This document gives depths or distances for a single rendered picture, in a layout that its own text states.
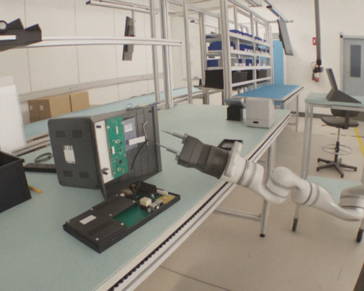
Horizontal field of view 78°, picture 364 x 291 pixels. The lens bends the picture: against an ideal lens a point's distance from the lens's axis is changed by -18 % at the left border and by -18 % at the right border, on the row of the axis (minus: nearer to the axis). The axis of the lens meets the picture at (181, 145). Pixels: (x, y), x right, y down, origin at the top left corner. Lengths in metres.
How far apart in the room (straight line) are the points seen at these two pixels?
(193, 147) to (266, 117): 0.71
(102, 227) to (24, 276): 0.18
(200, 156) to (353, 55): 6.60
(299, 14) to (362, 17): 1.55
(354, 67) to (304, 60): 1.30
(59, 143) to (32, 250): 0.34
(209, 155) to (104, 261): 0.36
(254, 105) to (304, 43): 5.80
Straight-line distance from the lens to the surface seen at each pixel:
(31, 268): 0.54
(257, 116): 1.35
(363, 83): 7.15
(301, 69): 7.05
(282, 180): 0.71
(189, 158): 0.67
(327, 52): 7.02
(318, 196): 0.80
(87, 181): 0.78
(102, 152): 0.68
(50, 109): 4.15
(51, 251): 0.56
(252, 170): 0.69
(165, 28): 2.04
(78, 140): 0.75
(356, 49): 7.13
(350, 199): 0.91
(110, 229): 0.54
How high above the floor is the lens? 1.32
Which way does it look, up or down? 17 degrees down
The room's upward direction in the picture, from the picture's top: 3 degrees counter-clockwise
